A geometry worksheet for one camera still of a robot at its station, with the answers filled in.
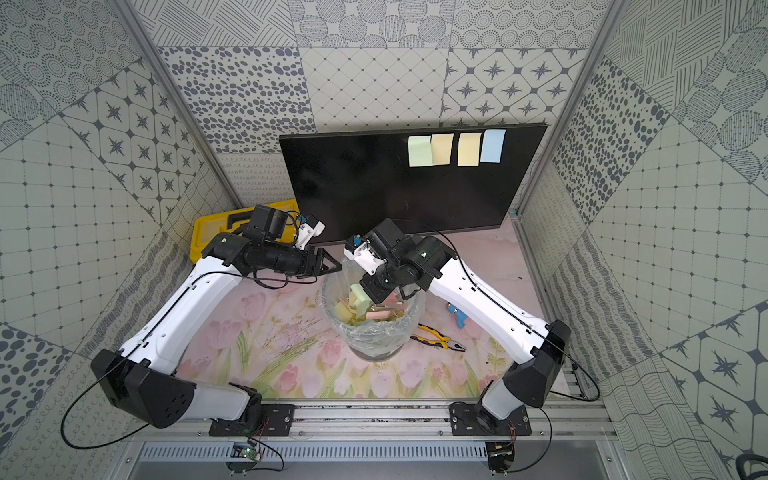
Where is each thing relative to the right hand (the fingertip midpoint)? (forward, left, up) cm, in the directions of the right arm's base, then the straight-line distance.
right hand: (371, 288), depth 71 cm
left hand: (+6, +10, +3) cm, 12 cm away
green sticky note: (-1, +3, -4) cm, 5 cm away
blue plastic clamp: (+4, -25, -24) cm, 35 cm away
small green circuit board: (-31, +30, -24) cm, 49 cm away
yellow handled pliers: (-4, -20, -24) cm, 32 cm away
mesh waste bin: (-12, -2, 0) cm, 13 cm away
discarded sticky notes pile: (-2, +7, -8) cm, 11 cm away
